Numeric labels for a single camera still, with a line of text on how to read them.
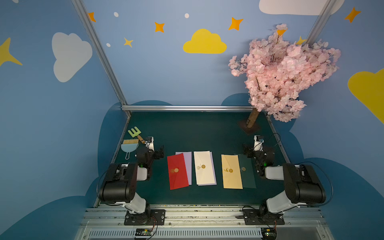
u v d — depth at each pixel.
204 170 0.91
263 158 0.74
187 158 0.96
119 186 0.45
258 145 0.80
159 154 0.86
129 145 1.01
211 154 0.98
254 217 0.75
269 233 0.73
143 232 0.72
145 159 0.72
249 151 0.86
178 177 0.88
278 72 0.65
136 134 1.08
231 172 0.91
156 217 0.74
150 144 0.82
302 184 0.47
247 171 0.92
